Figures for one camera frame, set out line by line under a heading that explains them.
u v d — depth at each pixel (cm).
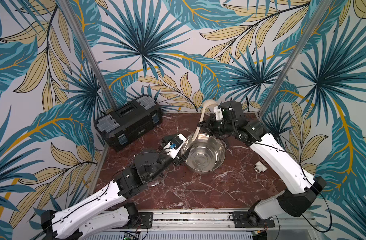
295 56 86
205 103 73
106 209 44
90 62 87
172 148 47
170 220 74
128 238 71
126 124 91
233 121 50
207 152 97
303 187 40
